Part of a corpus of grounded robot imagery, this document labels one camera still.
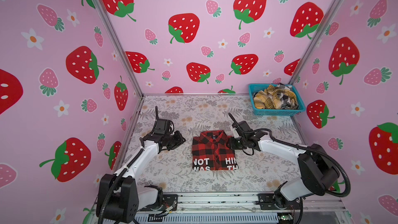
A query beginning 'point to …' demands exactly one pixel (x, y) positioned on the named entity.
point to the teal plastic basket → (254, 88)
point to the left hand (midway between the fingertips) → (185, 139)
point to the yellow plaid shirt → (269, 98)
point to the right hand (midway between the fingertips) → (227, 144)
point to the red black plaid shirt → (210, 152)
